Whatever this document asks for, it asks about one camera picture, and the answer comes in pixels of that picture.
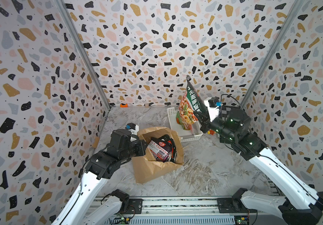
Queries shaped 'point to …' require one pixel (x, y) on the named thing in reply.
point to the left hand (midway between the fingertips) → (149, 143)
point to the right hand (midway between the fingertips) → (195, 112)
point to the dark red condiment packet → (163, 148)
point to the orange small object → (123, 105)
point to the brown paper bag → (146, 168)
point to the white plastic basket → (194, 134)
